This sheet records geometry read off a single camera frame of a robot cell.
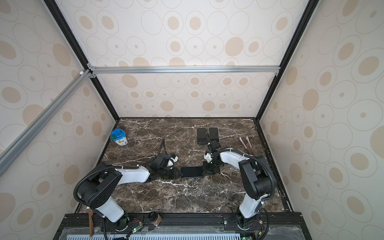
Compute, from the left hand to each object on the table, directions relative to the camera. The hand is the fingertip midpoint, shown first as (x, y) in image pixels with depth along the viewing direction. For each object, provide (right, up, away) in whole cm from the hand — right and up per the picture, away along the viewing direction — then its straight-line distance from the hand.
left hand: (186, 174), depth 87 cm
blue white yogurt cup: (-45, +22, +10) cm, 51 cm away
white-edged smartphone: (+19, +23, +23) cm, 38 cm away
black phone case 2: (+10, +21, +22) cm, 32 cm away
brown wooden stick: (-47, -21, -13) cm, 53 cm away
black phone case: (+4, +1, +2) cm, 4 cm away
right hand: (+11, -1, +3) cm, 11 cm away
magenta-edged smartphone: (+4, +1, +2) cm, 4 cm away
